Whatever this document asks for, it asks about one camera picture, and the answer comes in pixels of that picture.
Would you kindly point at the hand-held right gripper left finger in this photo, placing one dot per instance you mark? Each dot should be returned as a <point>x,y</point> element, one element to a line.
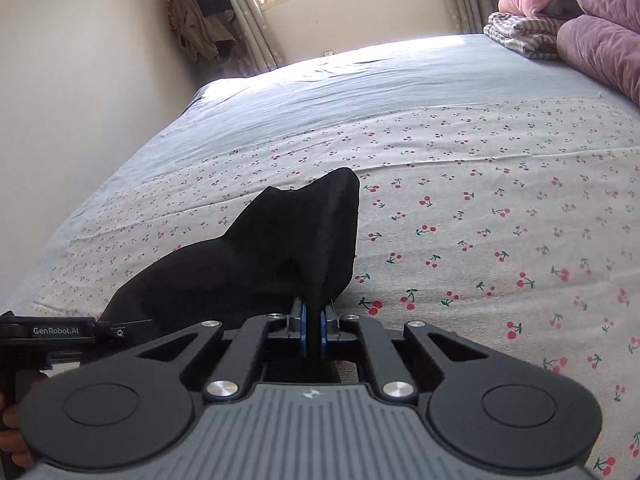
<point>299,327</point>

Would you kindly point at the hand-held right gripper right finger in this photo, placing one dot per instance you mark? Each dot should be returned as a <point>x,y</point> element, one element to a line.
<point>324,327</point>

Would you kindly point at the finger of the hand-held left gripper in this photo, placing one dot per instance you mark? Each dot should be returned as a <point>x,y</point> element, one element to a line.
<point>122,331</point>

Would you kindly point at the black pants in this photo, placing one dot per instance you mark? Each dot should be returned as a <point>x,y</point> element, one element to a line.
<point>280,260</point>

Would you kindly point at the person's left hand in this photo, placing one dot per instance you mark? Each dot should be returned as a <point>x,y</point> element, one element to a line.
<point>14,442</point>

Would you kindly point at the cherry print cloth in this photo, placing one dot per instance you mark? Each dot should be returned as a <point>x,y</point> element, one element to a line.
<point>475,210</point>

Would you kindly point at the bed with light blue sheet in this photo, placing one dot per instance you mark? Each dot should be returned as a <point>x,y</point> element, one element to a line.
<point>375,85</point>

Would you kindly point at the hanging clothes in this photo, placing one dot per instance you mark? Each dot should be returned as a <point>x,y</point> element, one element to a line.
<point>200,15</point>

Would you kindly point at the striped folded blanket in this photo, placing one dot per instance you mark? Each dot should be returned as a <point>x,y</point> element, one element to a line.
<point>522,35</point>

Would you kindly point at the mauve and grey folded quilt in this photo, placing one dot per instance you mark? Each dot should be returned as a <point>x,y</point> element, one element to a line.
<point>605,35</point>

